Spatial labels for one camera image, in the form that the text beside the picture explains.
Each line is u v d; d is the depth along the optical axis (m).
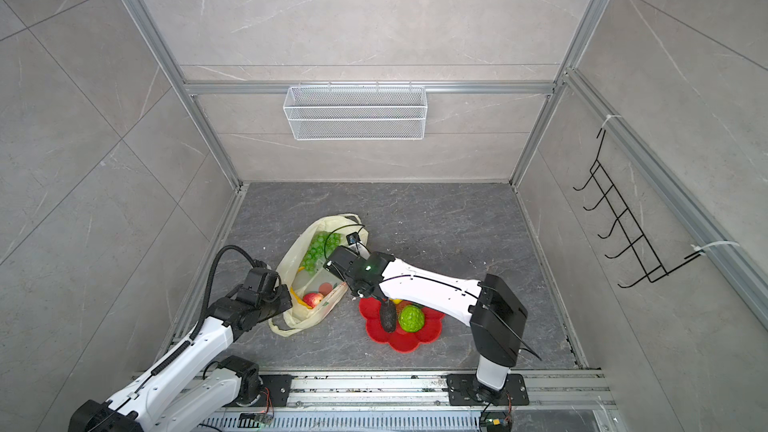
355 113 1.01
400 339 0.80
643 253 0.65
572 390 0.75
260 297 0.62
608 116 0.70
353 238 0.71
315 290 0.90
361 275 0.56
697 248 0.50
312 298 0.85
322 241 0.96
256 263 0.75
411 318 0.80
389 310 0.82
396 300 0.69
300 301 0.85
